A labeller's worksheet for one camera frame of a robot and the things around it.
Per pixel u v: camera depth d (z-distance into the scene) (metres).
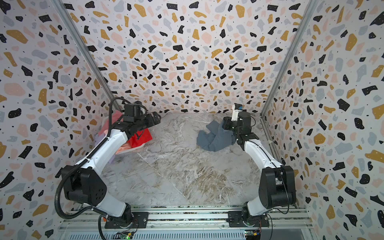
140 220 0.73
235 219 0.74
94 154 0.47
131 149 0.88
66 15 0.72
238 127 0.67
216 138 0.97
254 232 0.72
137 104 0.75
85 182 0.43
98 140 0.86
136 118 0.65
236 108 0.75
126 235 0.70
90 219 0.75
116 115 1.03
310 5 0.71
